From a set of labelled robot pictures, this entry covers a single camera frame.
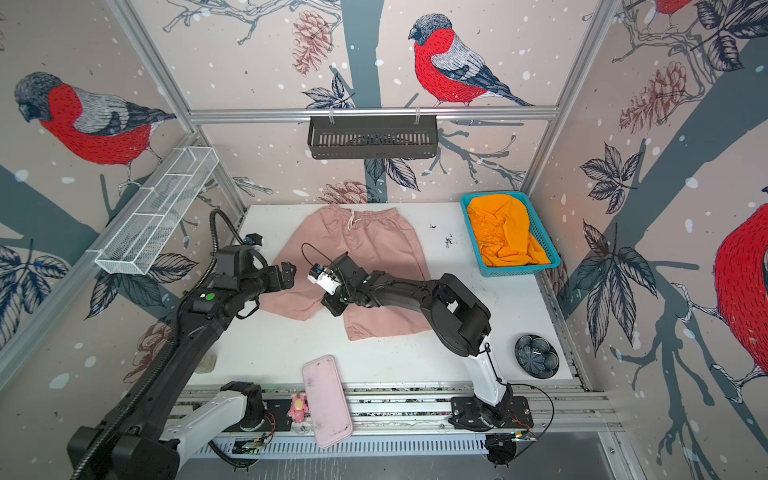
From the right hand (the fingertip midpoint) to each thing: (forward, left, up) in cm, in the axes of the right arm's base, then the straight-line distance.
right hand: (323, 303), depth 88 cm
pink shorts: (+27, -15, -3) cm, 31 cm away
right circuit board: (-30, -54, -6) cm, 62 cm away
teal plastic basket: (+31, -71, +1) cm, 77 cm away
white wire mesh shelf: (+9, +42, +28) cm, 51 cm away
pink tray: (-25, -6, -4) cm, 26 cm away
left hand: (+2, +9, +16) cm, 18 cm away
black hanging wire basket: (+54, -12, +24) cm, 60 cm away
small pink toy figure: (-27, +1, -3) cm, 27 cm away
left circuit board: (-35, +13, -7) cm, 38 cm away
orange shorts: (+29, -58, +2) cm, 65 cm away
